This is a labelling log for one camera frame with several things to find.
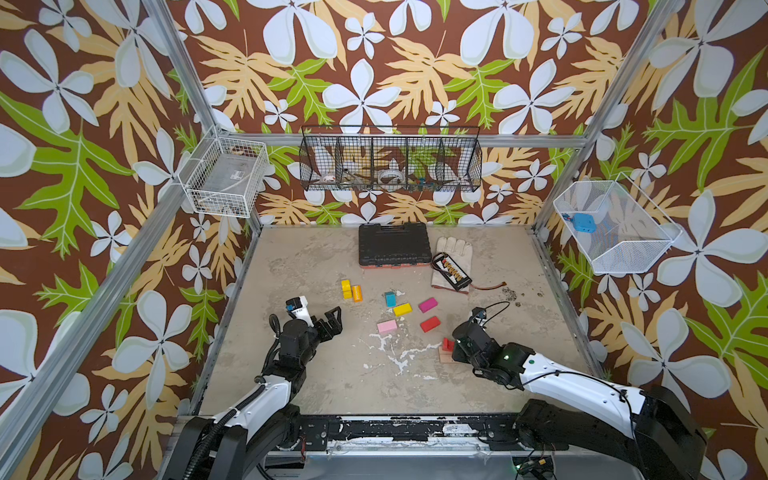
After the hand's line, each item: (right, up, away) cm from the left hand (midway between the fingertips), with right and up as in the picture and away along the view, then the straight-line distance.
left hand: (327, 308), depth 87 cm
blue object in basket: (+76, +26, 0) cm, 80 cm away
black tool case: (+21, +19, +23) cm, 37 cm away
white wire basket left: (-30, +39, -1) cm, 49 cm away
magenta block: (+32, -1, +12) cm, 34 cm away
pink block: (+18, -7, +7) cm, 20 cm away
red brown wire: (+54, +5, +17) cm, 57 cm away
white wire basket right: (+83, +21, -8) cm, 86 cm away
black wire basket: (+19, +48, +11) cm, 53 cm away
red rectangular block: (+32, -6, +7) cm, 33 cm away
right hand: (+37, -10, -2) cm, 38 cm away
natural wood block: (+35, -14, -1) cm, 37 cm away
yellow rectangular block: (+23, -2, +10) cm, 25 cm away
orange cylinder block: (+8, +3, +14) cm, 16 cm away
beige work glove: (+46, +17, +24) cm, 55 cm away
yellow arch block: (+4, +4, +15) cm, 16 cm away
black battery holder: (+40, +11, +18) cm, 45 cm away
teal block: (+19, +1, +12) cm, 23 cm away
